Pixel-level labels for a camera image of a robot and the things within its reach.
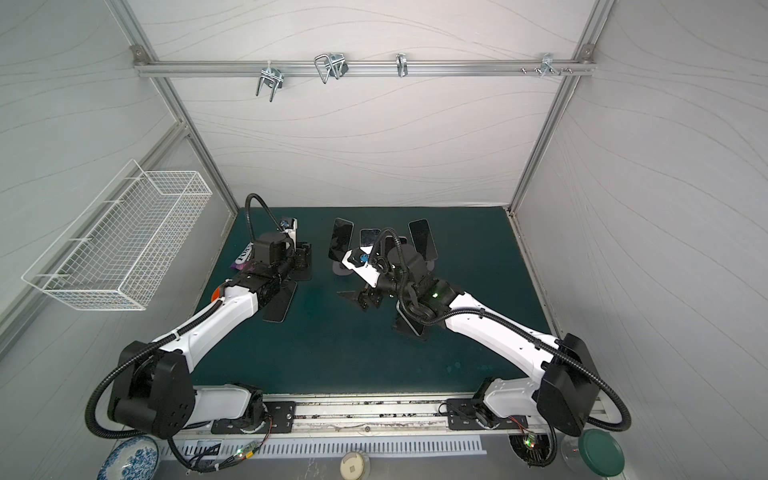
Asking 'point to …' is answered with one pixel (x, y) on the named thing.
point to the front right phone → (416, 325)
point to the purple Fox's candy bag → (242, 262)
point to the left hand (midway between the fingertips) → (302, 238)
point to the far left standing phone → (341, 239)
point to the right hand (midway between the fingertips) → (353, 267)
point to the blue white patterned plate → (135, 458)
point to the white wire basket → (111, 255)
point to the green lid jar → (601, 452)
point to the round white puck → (352, 466)
